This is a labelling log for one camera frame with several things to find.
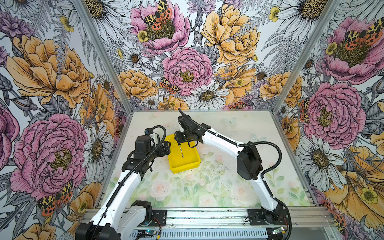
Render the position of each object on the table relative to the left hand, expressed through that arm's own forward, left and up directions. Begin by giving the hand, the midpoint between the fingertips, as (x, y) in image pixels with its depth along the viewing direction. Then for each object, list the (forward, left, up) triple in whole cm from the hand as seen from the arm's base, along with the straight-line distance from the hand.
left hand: (162, 149), depth 82 cm
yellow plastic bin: (+1, -15, -14) cm, 21 cm away
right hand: (+7, -7, -4) cm, 11 cm away
